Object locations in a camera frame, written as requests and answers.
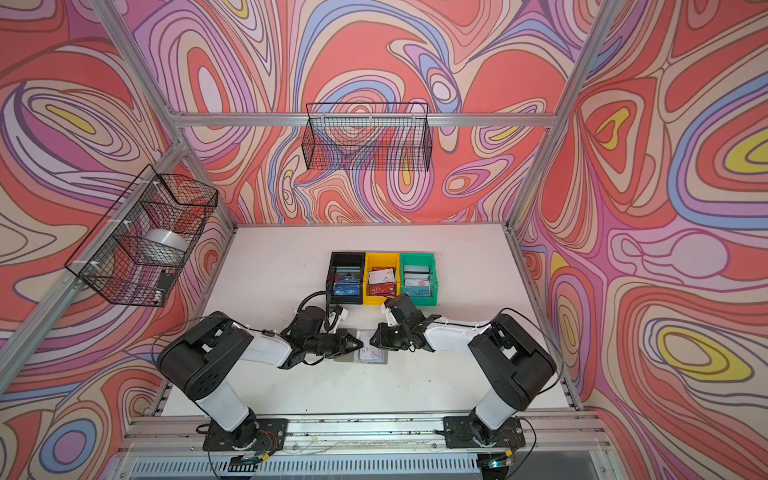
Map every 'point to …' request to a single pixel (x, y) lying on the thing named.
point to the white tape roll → (162, 246)
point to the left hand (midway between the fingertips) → (365, 345)
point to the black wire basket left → (108, 260)
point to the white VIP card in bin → (381, 276)
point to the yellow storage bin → (380, 259)
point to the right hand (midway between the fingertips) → (375, 348)
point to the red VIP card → (383, 288)
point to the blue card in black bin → (346, 289)
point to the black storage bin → (345, 259)
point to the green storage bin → (429, 260)
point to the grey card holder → (353, 357)
